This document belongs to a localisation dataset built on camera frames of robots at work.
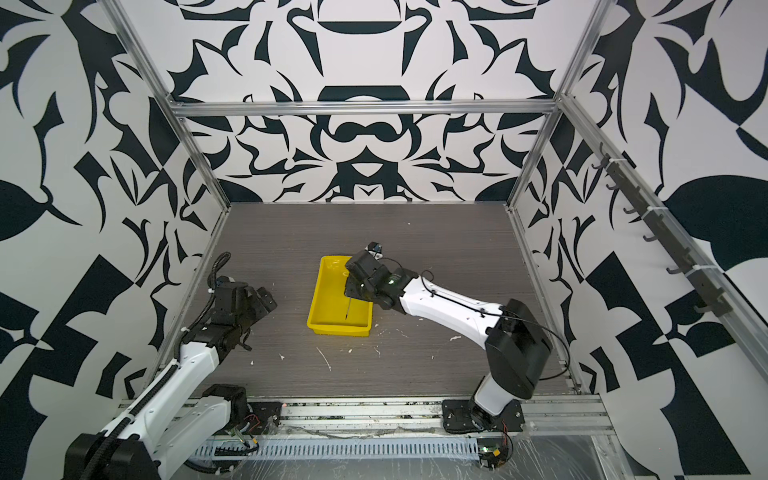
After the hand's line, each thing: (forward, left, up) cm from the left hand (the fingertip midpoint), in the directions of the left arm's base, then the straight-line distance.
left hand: (257, 297), depth 85 cm
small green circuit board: (-37, -59, -11) cm, 71 cm away
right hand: (+1, -26, +5) cm, 27 cm away
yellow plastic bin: (+1, -19, -11) cm, 22 cm away
